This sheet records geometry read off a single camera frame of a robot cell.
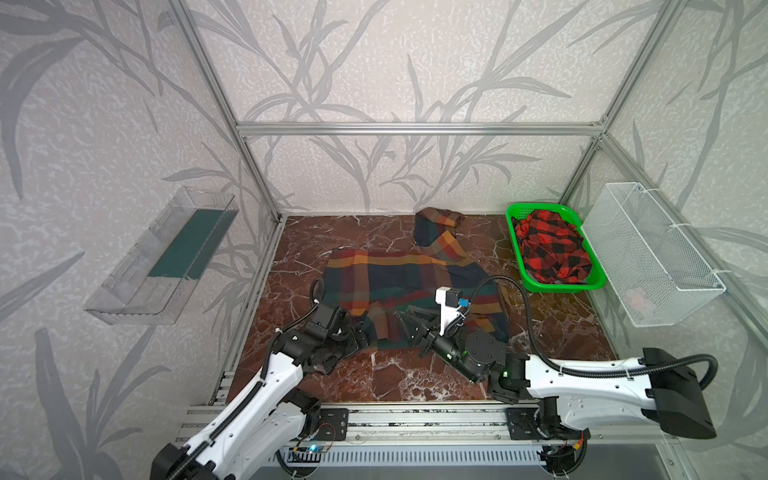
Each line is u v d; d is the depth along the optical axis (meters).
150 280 0.64
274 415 0.59
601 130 0.94
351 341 0.71
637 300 0.73
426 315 0.63
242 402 0.45
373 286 1.01
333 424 0.73
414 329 0.58
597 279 0.92
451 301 0.58
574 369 0.48
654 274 0.63
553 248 1.01
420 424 0.75
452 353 0.57
